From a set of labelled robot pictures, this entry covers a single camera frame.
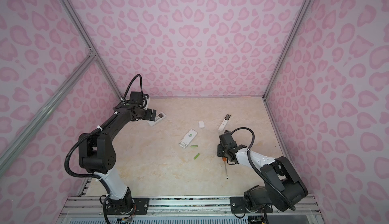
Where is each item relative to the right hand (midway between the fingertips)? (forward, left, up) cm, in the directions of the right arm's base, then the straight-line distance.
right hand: (220, 149), depth 91 cm
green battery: (+2, +16, -1) cm, 16 cm away
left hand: (+18, +45, +13) cm, 50 cm away
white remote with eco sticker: (+8, +20, -1) cm, 22 cm away
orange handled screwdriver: (-6, -2, -1) cm, 6 cm away
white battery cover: (+19, +12, -2) cm, 23 cm away
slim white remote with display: (+19, -3, 0) cm, 19 cm away
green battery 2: (-4, +14, -2) cm, 15 cm away
